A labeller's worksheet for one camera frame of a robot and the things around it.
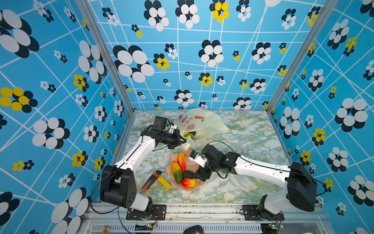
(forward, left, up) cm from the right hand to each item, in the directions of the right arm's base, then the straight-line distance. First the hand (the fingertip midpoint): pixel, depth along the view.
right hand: (197, 169), depth 80 cm
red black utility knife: (-2, +25, -7) cm, 26 cm away
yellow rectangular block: (-6, +18, -7) cm, 20 cm away
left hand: (+13, +5, +11) cm, 17 cm away
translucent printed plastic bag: (+30, -5, +6) cm, 31 cm away
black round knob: (-26, +1, -6) cm, 27 cm away
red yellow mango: (-7, +5, -2) cm, 8 cm away
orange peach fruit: (+7, +10, -2) cm, 12 cm away
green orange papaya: (-1, +12, -2) cm, 12 cm away
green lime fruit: (+24, +4, -1) cm, 25 cm away
